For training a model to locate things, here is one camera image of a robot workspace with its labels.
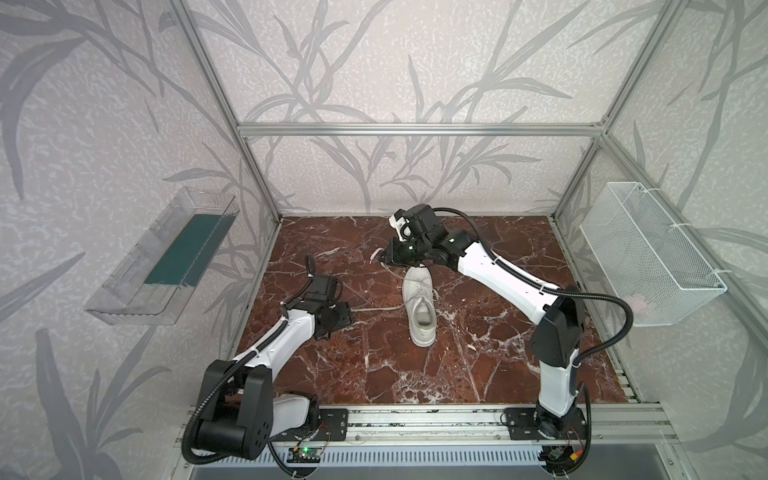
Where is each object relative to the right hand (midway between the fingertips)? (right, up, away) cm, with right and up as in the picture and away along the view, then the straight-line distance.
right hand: (378, 248), depth 79 cm
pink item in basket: (+64, -13, -7) cm, 66 cm away
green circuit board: (-18, -50, -7) cm, 54 cm away
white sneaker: (+11, -16, +8) cm, 21 cm away
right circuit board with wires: (+46, -52, -5) cm, 70 cm away
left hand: (-10, -19, +10) cm, 23 cm away
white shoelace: (+16, -14, +13) cm, 25 cm away
